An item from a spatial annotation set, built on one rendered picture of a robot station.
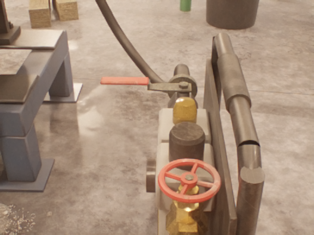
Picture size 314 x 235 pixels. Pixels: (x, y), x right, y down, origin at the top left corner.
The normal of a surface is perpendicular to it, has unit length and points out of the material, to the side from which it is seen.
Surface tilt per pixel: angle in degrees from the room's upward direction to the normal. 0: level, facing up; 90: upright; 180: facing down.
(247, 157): 34
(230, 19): 93
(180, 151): 90
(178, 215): 90
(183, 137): 0
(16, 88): 0
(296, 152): 0
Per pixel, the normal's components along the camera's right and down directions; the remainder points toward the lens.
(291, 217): 0.00, -0.84
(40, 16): 0.21, 0.54
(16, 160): -0.04, 0.55
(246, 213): -0.29, 0.51
